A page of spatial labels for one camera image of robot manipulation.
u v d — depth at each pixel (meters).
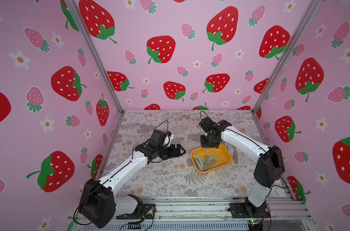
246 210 0.67
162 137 0.66
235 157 0.92
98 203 0.40
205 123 0.69
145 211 0.73
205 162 0.91
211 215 0.73
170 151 0.70
